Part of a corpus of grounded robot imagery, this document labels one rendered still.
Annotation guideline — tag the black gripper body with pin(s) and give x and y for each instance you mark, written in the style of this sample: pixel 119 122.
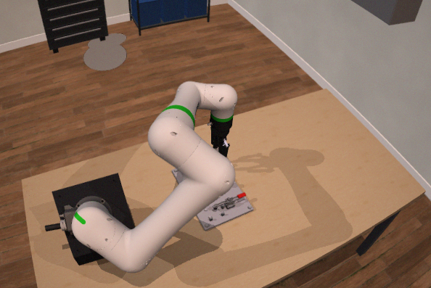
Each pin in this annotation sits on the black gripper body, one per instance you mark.
pixel 221 134

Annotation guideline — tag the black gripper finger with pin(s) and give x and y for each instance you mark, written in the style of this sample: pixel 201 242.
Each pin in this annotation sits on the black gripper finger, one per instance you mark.
pixel 223 147
pixel 214 141

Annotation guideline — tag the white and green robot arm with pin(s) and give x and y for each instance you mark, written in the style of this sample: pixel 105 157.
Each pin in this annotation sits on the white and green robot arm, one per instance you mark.
pixel 207 175

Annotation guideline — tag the toggle clamp with red handle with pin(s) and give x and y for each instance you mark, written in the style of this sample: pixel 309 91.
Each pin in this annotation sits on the toggle clamp with red handle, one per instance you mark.
pixel 227 203

